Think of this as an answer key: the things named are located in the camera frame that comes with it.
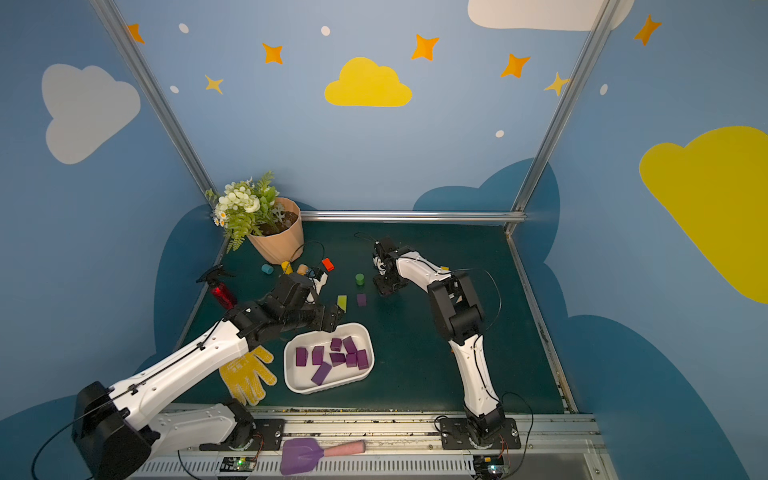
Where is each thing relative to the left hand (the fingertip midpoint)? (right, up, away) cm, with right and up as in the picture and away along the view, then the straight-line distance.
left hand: (335, 308), depth 78 cm
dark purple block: (-1, -16, +8) cm, 18 cm away
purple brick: (-11, -16, +8) cm, 21 cm away
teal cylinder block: (-29, +9, +27) cm, 41 cm away
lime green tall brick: (-1, -2, +20) cm, 20 cm away
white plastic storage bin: (-11, -21, +5) cm, 24 cm away
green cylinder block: (+4, +6, +25) cm, 26 cm away
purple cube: (+6, -1, +20) cm, 21 cm away
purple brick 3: (-5, -20, +6) cm, 21 cm away
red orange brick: (-8, +10, +31) cm, 34 cm away
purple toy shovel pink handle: (-7, -35, -6) cm, 36 cm away
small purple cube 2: (-2, -13, +10) cm, 17 cm away
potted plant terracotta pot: (-21, +18, +20) cm, 34 cm away
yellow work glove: (-27, -20, +3) cm, 33 cm away
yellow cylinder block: (-22, +10, +25) cm, 34 cm away
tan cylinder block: (-17, +9, +29) cm, 35 cm away
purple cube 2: (+3, -17, +8) cm, 19 cm away
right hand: (+16, +4, +25) cm, 30 cm away
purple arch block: (+3, -13, +10) cm, 17 cm away
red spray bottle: (-37, +3, +13) cm, 40 cm away
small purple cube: (+7, -17, +7) cm, 20 cm away
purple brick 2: (-6, -15, +8) cm, 18 cm away
